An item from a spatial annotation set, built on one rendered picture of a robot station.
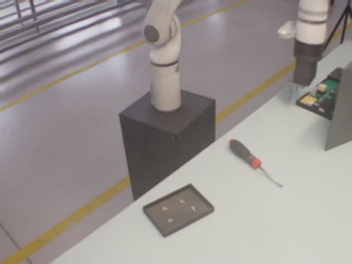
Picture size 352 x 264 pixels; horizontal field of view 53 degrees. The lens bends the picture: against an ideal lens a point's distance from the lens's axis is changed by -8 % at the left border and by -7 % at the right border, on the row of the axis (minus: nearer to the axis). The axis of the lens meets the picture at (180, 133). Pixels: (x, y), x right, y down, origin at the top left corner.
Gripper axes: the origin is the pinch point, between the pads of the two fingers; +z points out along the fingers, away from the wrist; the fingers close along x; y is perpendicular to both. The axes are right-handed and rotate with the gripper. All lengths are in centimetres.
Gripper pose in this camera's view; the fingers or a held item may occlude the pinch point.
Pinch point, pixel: (293, 97)
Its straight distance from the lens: 103.2
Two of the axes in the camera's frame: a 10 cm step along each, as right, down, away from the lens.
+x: 5.5, -5.2, 6.5
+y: 8.3, 3.0, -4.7
